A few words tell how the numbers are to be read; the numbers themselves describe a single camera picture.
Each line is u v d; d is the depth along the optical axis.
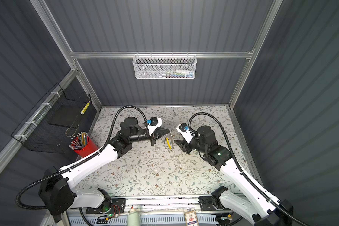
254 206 0.39
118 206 0.72
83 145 0.86
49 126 0.72
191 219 0.69
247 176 0.44
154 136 0.62
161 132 0.66
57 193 0.41
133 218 0.64
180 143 0.63
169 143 0.75
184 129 0.60
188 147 0.64
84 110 0.81
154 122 0.57
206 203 0.73
